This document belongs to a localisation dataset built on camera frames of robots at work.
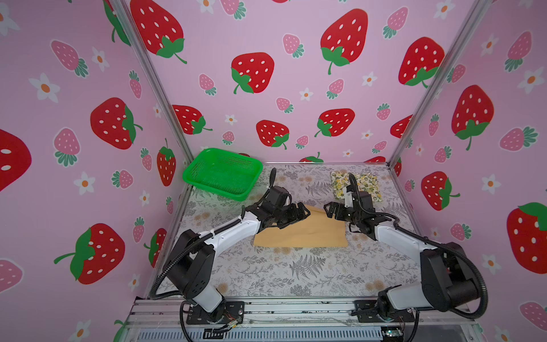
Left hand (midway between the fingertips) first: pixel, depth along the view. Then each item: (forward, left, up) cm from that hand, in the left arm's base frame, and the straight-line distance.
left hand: (306, 216), depth 83 cm
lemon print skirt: (+29, -35, -12) cm, 47 cm away
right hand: (+6, -11, -4) cm, 13 cm away
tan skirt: (+4, -7, -19) cm, 21 cm away
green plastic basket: (+36, +40, -12) cm, 55 cm away
